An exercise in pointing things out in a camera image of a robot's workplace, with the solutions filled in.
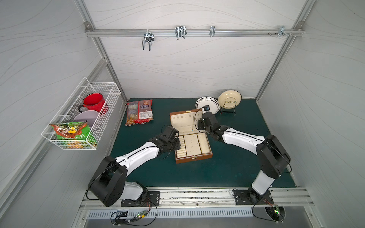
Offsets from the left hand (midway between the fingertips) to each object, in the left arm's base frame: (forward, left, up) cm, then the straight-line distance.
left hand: (180, 144), depth 86 cm
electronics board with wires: (-36, +28, -8) cm, 46 cm away
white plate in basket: (0, +42, +28) cm, 50 cm away
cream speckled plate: (+33, -35, +7) cm, 49 cm away
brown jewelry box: (+2, -9, -1) cm, 9 cm away
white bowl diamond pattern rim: (+39, -26, -6) cm, 48 cm away
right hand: (+16, -13, +7) cm, 22 cm away
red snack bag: (+28, +33, -3) cm, 43 cm away
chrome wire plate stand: (+32, -36, 0) cm, 48 cm away
